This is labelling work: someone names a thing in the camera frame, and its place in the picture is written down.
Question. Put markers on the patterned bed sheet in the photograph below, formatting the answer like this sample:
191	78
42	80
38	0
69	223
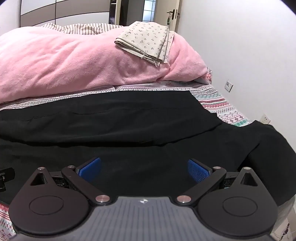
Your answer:
219	104

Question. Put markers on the grey and white wardrobe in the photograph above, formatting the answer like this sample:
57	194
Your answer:
69	9

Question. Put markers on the hanging keys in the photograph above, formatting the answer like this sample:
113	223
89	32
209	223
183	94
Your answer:
168	20

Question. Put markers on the striped pillow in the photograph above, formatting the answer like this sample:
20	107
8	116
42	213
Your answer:
81	28

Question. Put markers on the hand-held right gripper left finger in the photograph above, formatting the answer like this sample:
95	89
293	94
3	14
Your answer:
89	169

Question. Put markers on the folded beige floral cloth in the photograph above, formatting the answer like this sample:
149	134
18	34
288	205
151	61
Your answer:
143	37

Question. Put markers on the white wall socket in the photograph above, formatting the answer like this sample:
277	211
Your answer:
265	119
229	86

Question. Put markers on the beige door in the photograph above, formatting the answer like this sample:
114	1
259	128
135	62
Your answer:
173	23

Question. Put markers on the pink fleece blanket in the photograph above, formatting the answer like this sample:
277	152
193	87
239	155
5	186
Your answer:
57	60

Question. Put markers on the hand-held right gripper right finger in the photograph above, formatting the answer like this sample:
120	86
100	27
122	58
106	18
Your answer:
196	170

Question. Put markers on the black pants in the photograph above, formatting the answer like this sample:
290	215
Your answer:
138	139

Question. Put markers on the tiled window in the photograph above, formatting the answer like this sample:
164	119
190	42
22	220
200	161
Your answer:
149	10

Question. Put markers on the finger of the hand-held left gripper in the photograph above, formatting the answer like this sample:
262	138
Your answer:
7	179

